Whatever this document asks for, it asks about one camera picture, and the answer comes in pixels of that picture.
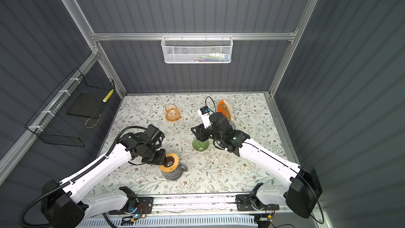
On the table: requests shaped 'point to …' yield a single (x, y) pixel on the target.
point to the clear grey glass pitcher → (176, 174)
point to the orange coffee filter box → (224, 107)
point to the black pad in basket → (89, 105)
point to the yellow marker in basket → (107, 96)
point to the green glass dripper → (200, 145)
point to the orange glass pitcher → (172, 113)
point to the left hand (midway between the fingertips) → (164, 161)
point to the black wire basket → (66, 117)
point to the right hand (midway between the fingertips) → (197, 128)
